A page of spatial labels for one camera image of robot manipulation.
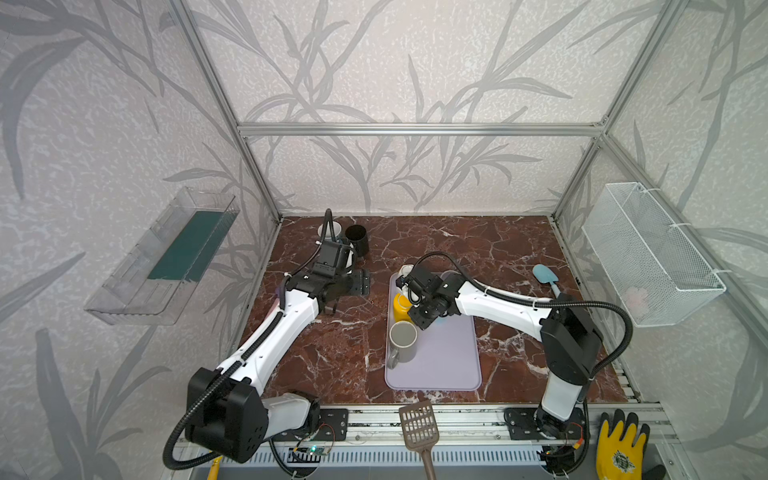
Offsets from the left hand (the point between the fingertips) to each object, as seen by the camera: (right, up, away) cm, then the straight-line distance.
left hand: (362, 270), depth 83 cm
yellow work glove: (+61, -41, -15) cm, 75 cm away
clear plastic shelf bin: (-43, -1, -19) cm, 47 cm away
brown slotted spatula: (+16, -38, -12) cm, 42 cm away
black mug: (-5, +10, +20) cm, 23 cm away
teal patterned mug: (-11, +12, +20) cm, 26 cm away
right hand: (+16, -11, +5) cm, 20 cm away
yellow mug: (+11, -10, +1) cm, 15 cm away
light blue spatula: (+61, -4, +19) cm, 64 cm away
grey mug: (+12, -17, -5) cm, 21 cm away
